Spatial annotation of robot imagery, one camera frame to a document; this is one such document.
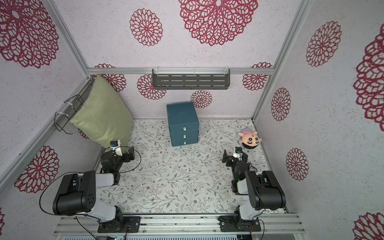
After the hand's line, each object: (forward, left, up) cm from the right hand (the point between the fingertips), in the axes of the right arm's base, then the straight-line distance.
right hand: (233, 149), depth 90 cm
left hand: (0, +66, -1) cm, 66 cm away
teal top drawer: (+9, +30, +9) cm, 32 cm away
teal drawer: (+10, +30, +1) cm, 32 cm away
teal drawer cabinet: (+19, +31, +11) cm, 38 cm away
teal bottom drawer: (+8, +35, -5) cm, 36 cm away
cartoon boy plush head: (+9, -13, -3) cm, 16 cm away
